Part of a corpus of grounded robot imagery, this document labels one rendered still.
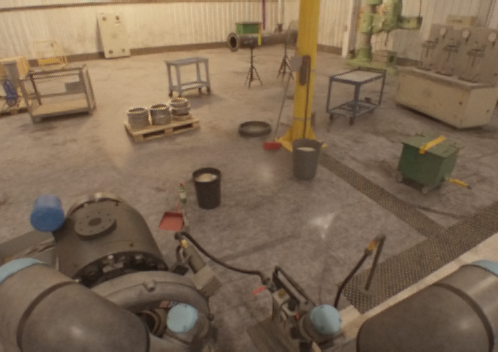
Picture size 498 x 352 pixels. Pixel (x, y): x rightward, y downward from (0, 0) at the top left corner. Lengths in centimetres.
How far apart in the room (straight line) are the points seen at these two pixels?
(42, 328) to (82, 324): 5
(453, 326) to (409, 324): 5
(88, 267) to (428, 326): 141
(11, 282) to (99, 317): 15
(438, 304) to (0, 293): 61
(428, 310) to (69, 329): 47
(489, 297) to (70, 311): 57
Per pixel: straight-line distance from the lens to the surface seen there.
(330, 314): 101
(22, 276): 55
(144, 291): 127
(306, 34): 420
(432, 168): 376
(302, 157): 356
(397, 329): 47
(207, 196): 308
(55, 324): 47
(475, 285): 52
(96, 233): 166
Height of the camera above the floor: 189
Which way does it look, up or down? 30 degrees down
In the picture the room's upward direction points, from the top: 1 degrees counter-clockwise
